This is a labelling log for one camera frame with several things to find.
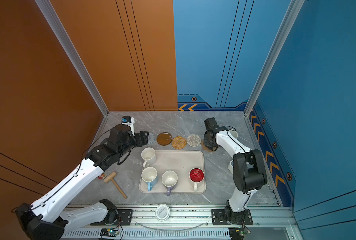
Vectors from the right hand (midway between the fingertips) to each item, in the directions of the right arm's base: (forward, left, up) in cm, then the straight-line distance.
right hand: (209, 142), depth 94 cm
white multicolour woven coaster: (+6, +9, -6) cm, 13 cm away
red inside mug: (-19, +9, -5) cm, 22 cm away
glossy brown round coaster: (+7, +30, -5) cm, 31 cm away
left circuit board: (-46, +52, -8) cm, 70 cm away
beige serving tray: (-11, +18, -6) cm, 22 cm away
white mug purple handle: (-21, +24, -6) cm, 33 cm away
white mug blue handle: (-19, +36, -6) cm, 41 cm away
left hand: (-7, +36, +20) cm, 42 cm away
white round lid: (-39, +26, -1) cm, 47 cm away
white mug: (-9, +37, -2) cm, 39 cm away
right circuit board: (-46, -9, -8) cm, 48 cm away
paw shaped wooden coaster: (0, +2, -7) cm, 7 cm away
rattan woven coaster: (+4, +20, -7) cm, 21 cm away
